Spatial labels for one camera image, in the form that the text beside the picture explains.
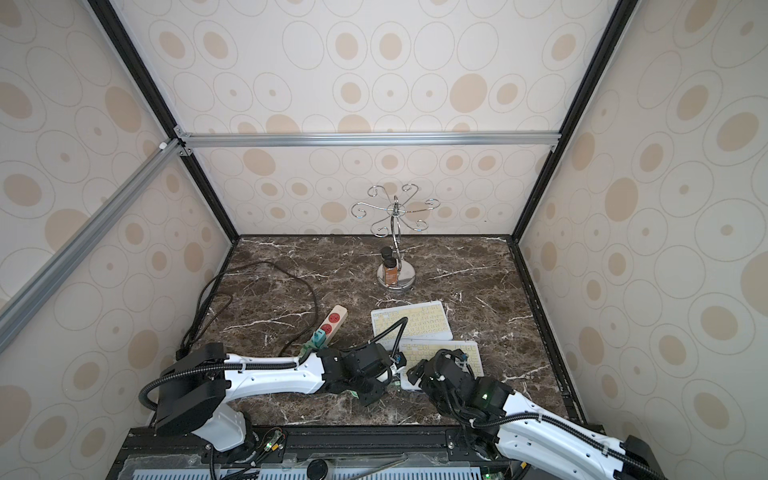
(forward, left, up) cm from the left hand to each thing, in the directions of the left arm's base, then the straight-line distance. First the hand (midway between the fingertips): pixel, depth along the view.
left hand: (390, 390), depth 79 cm
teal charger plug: (+13, +21, +3) cm, 25 cm away
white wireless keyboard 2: (+22, -11, -3) cm, 25 cm away
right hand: (+2, -8, +1) cm, 9 cm away
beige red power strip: (+21, +19, -2) cm, 28 cm away
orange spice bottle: (+36, 0, +6) cm, 36 cm away
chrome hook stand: (+40, -1, +27) cm, 48 cm away
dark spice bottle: (+42, +2, +8) cm, 43 cm away
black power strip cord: (+27, +60, -5) cm, 66 cm away
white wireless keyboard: (+12, -8, -2) cm, 14 cm away
